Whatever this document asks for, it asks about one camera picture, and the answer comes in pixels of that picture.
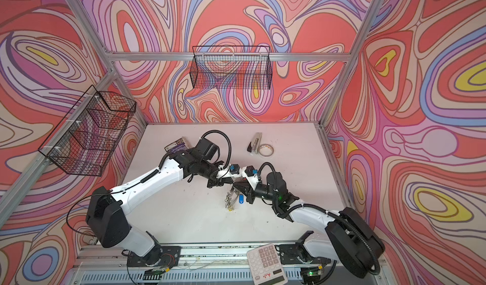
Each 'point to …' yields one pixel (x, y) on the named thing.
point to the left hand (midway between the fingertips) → (234, 178)
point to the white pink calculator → (265, 266)
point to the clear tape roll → (266, 150)
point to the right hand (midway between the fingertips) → (237, 188)
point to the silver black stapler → (254, 145)
